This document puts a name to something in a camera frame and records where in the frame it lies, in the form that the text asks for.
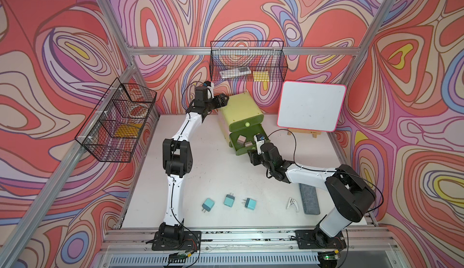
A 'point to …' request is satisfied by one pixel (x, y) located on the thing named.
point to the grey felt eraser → (310, 200)
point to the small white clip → (292, 201)
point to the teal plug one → (207, 204)
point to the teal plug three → (251, 204)
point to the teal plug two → (229, 200)
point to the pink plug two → (248, 143)
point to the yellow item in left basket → (128, 130)
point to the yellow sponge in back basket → (261, 76)
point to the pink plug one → (241, 140)
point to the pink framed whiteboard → (310, 105)
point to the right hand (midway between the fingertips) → (254, 153)
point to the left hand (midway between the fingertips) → (224, 98)
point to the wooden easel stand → (314, 133)
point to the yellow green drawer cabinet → (241, 119)
